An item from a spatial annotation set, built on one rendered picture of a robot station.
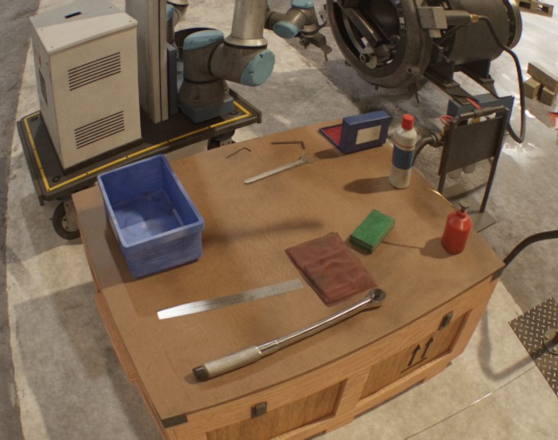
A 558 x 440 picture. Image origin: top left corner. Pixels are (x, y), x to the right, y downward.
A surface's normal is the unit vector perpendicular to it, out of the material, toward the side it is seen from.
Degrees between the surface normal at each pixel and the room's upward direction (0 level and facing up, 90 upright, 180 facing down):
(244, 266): 0
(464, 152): 90
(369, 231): 0
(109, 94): 90
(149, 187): 90
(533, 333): 0
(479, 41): 96
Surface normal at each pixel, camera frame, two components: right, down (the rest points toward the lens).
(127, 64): 0.54, 0.56
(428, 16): -0.89, 0.28
